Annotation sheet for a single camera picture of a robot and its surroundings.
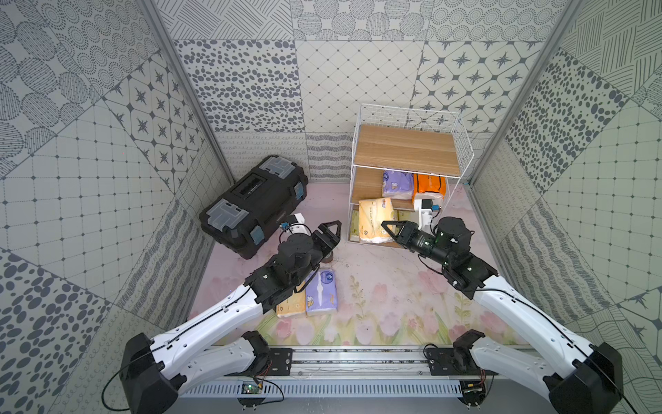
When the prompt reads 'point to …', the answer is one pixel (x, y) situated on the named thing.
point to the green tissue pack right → (426, 218)
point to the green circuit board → (250, 388)
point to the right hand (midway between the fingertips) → (382, 228)
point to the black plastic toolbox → (246, 217)
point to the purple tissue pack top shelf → (321, 295)
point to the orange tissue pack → (425, 186)
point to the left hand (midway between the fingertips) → (338, 223)
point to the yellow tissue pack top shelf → (294, 304)
